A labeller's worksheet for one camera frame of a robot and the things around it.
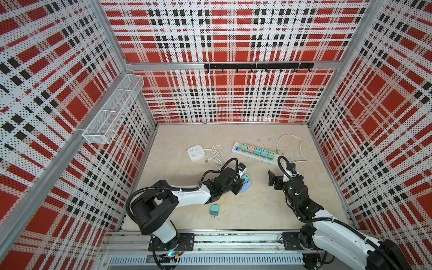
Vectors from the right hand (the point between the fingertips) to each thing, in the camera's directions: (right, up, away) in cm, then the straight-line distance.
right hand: (279, 170), depth 85 cm
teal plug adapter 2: (-17, -4, +2) cm, 18 cm away
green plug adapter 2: (-1, +7, +12) cm, 14 cm away
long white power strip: (-21, +10, +20) cm, 31 cm away
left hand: (-19, -4, +2) cm, 19 cm away
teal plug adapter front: (-9, +9, +14) cm, 19 cm away
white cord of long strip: (+7, +8, +19) cm, 22 cm away
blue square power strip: (-17, -9, +4) cm, 20 cm away
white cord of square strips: (-34, +5, +16) cm, 38 cm away
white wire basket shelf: (-96, +23, +8) cm, 99 cm away
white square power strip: (-46, +8, +18) cm, 50 cm away
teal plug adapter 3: (-33, -19, -2) cm, 39 cm away
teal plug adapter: (-5, +8, +13) cm, 16 cm away
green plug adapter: (-16, +11, +16) cm, 25 cm away
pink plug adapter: (-13, +10, +14) cm, 21 cm away
